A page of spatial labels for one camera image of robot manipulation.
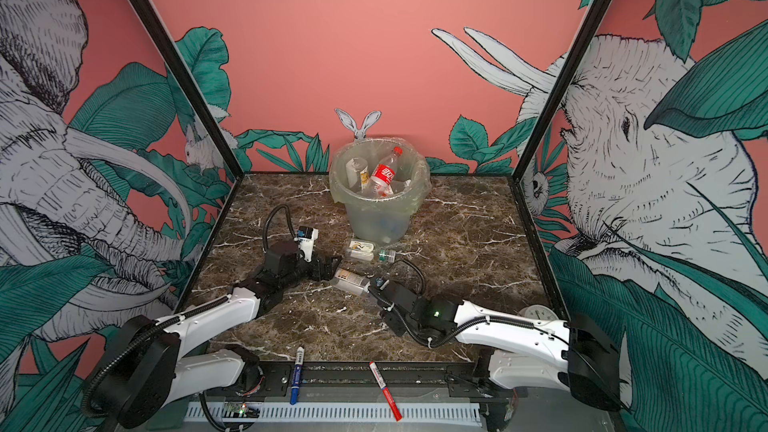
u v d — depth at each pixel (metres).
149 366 0.41
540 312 0.82
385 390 0.73
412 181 0.93
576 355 0.41
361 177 0.90
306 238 0.77
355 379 0.76
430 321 0.53
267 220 1.08
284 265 0.66
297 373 0.74
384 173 0.88
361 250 0.93
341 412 0.70
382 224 0.99
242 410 0.70
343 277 0.86
